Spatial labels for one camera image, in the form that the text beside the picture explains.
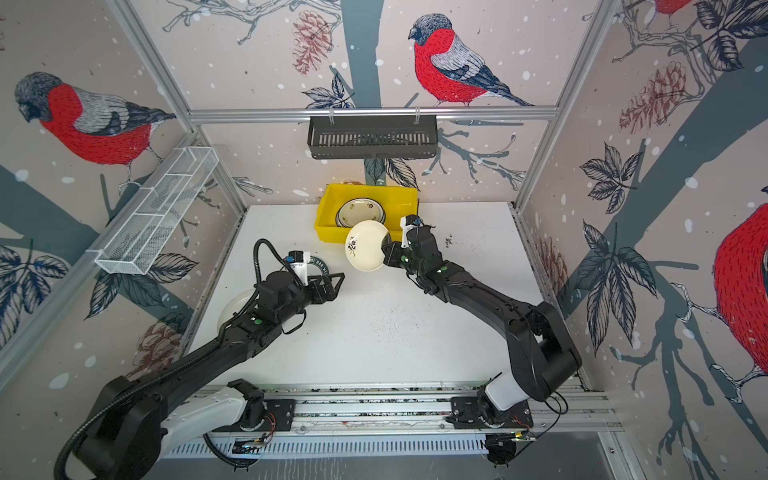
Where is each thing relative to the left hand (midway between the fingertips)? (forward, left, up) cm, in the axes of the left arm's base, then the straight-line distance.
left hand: (332, 276), depth 80 cm
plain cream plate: (+1, +34, -18) cm, 39 cm away
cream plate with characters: (+39, -3, -13) cm, 41 cm away
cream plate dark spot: (+11, -8, -1) cm, 14 cm away
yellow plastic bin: (+44, -19, -13) cm, 50 cm away
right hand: (+8, -13, +2) cm, 15 cm away
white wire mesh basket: (+14, +47, +13) cm, 50 cm away
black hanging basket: (+53, -7, +10) cm, 54 cm away
